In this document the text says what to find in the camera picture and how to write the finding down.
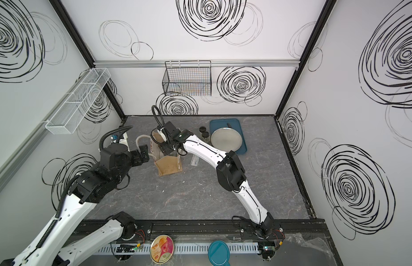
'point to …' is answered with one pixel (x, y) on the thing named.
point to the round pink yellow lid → (161, 249)
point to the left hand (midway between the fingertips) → (137, 148)
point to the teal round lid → (219, 254)
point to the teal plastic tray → (217, 124)
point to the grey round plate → (226, 139)
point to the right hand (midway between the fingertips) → (166, 145)
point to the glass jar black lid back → (202, 129)
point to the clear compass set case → (195, 160)
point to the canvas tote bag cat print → (165, 164)
